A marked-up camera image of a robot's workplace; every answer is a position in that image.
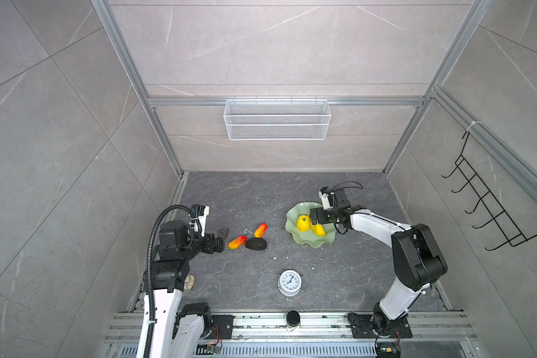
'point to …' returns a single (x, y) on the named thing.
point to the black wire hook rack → (515, 237)
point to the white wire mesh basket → (277, 120)
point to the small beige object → (189, 282)
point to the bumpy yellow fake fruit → (303, 223)
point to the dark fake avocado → (256, 243)
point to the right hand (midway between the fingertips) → (319, 211)
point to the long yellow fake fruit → (318, 230)
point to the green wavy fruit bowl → (309, 237)
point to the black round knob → (293, 318)
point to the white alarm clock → (289, 283)
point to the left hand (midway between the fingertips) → (213, 223)
